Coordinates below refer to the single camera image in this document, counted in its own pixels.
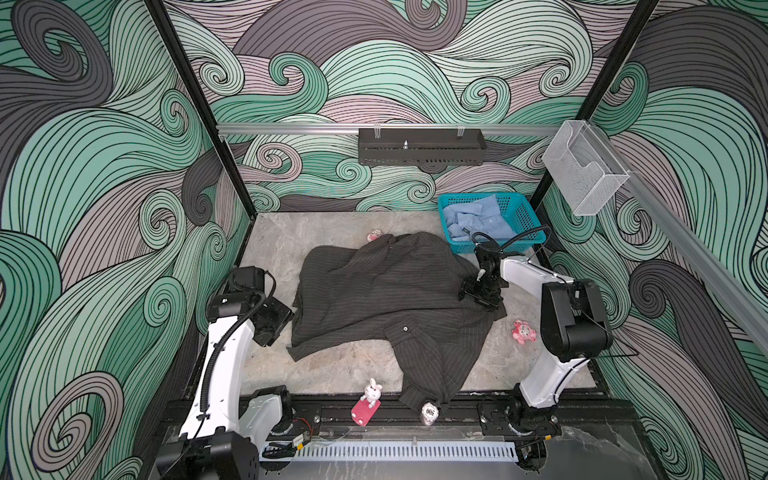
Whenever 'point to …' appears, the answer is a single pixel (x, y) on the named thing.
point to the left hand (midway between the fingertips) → (288, 317)
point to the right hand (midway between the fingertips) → (469, 300)
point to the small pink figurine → (374, 234)
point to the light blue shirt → (465, 220)
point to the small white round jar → (429, 413)
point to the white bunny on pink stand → (364, 409)
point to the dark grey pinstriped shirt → (404, 285)
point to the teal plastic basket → (514, 208)
